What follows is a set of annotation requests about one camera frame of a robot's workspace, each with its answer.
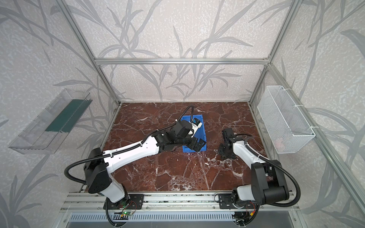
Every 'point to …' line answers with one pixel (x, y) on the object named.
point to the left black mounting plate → (134, 201)
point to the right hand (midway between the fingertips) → (222, 148)
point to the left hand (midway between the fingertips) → (201, 135)
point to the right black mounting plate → (225, 202)
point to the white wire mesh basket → (287, 128)
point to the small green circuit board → (126, 213)
